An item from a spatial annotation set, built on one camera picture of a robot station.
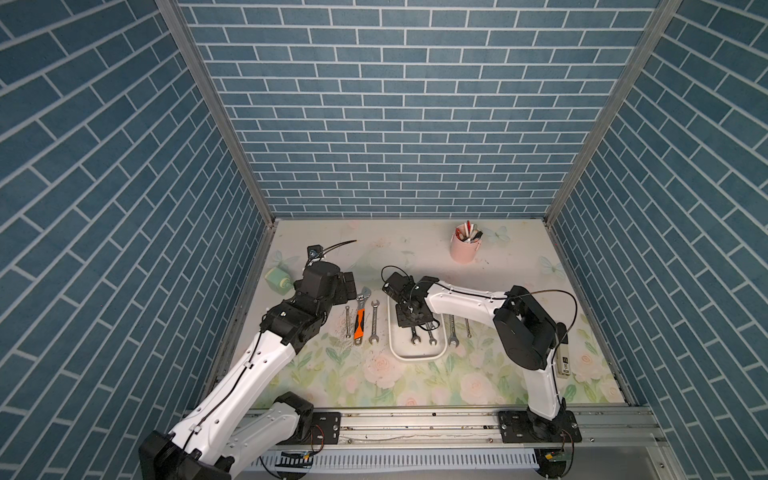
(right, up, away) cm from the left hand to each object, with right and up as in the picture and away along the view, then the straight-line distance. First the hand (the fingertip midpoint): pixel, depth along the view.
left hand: (343, 278), depth 77 cm
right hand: (+17, -15, +15) cm, 28 cm away
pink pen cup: (+37, +9, +23) cm, 44 cm away
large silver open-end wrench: (+31, -20, +14) cm, 40 cm away
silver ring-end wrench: (+24, -20, +12) cm, 34 cm away
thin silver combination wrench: (-1, -19, +13) cm, 23 cm away
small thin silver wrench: (+36, -19, +13) cm, 43 cm away
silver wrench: (+19, -19, +12) cm, 29 cm away
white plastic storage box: (+15, -21, +9) cm, 28 cm away
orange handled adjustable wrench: (+2, -14, +17) cm, 22 cm away
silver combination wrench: (+7, -19, +12) cm, 24 cm away
